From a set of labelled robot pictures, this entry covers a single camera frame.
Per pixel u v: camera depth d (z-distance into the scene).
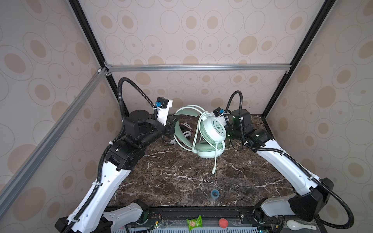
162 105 0.45
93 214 0.36
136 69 1.65
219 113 0.60
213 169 0.47
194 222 0.70
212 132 0.46
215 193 0.81
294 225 0.71
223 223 0.70
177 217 0.75
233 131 0.59
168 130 0.51
